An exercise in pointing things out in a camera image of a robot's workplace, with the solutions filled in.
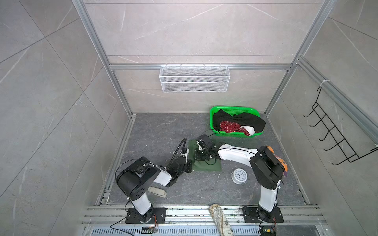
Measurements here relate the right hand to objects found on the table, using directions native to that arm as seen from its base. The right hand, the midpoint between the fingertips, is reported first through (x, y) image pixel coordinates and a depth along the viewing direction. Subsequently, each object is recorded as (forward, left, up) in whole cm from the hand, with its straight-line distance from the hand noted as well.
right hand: (194, 157), depth 91 cm
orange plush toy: (-6, -51, +4) cm, 51 cm away
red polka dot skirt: (+19, -26, +6) cm, 33 cm away
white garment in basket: (+14, -37, +9) cm, 40 cm away
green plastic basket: (+39, -32, +2) cm, 50 cm away
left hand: (0, +1, -2) cm, 3 cm away
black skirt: (+26, -34, +6) cm, 44 cm away
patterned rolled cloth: (-36, -13, -1) cm, 38 cm away
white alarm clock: (-12, -26, -1) cm, 29 cm away
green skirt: (-7, -4, +3) cm, 8 cm away
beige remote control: (-20, +21, 0) cm, 29 cm away
